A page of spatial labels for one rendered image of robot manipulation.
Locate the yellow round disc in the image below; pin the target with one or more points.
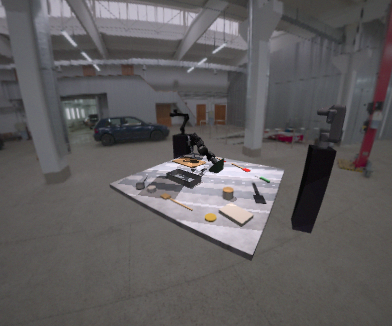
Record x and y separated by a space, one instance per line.
210 217

